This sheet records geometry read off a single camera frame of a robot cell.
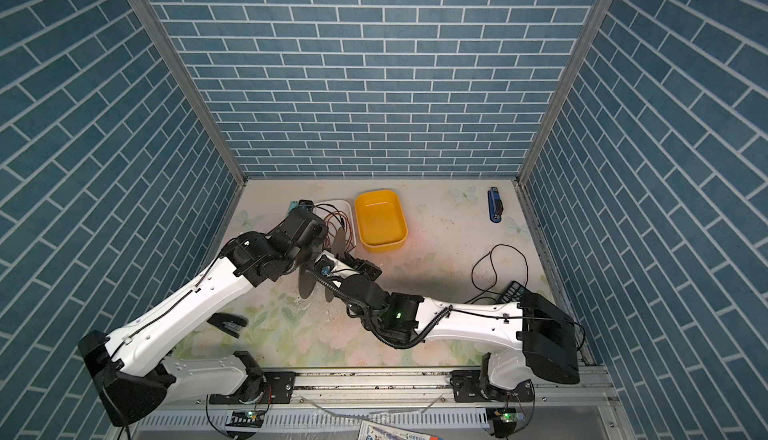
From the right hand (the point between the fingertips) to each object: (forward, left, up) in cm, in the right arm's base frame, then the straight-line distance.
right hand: (344, 252), depth 72 cm
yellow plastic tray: (+28, -4, -24) cm, 37 cm away
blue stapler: (+37, -46, -21) cm, 62 cm away
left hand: (+2, +7, -2) cm, 8 cm away
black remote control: (+4, -48, -23) cm, 53 cm away
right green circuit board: (-28, -41, -27) cm, 56 cm away
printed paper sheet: (-33, -10, -23) cm, 41 cm away
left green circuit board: (-33, +22, -27) cm, 48 cm away
